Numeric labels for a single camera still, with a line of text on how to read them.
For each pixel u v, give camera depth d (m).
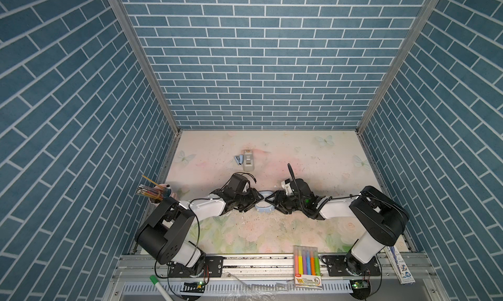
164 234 0.43
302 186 0.72
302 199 0.71
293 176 0.70
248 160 1.04
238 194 0.73
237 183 0.71
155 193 0.81
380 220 0.46
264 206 0.86
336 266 0.73
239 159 1.05
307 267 0.73
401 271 0.72
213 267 0.74
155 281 0.71
